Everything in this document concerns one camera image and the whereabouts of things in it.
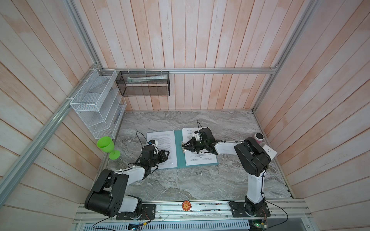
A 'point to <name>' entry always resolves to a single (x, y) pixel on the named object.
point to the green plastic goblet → (107, 145)
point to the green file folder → (180, 154)
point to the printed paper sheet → (165, 142)
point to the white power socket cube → (272, 152)
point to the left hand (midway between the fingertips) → (167, 155)
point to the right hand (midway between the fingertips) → (182, 146)
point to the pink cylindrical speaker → (259, 137)
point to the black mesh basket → (144, 83)
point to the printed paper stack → (192, 158)
